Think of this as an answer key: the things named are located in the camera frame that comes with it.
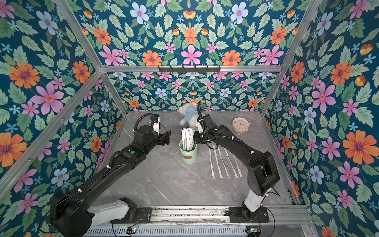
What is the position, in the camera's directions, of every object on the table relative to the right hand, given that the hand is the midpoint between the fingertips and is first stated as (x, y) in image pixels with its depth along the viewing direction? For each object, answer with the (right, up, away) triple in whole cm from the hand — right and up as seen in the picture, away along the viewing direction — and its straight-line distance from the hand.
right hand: (197, 136), depth 85 cm
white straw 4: (+26, -23, +3) cm, 35 cm away
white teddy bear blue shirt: (-4, +15, +20) cm, 25 cm away
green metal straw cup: (-4, -13, +1) cm, 13 cm away
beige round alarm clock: (+32, +7, +25) cm, 42 cm away
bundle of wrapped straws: (-6, +1, -1) cm, 6 cm away
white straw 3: (+16, -17, +8) cm, 25 cm away
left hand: (-17, +4, -7) cm, 19 cm away
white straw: (+9, -18, +6) cm, 21 cm away
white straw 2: (+13, -18, +5) cm, 23 cm away
